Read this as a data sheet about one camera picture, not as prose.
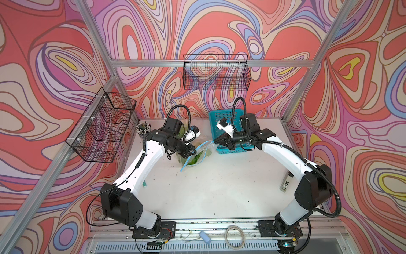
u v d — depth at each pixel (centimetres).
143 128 92
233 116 65
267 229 72
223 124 67
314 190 43
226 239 70
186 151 67
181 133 64
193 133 68
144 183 88
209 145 79
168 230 73
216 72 96
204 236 70
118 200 40
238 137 69
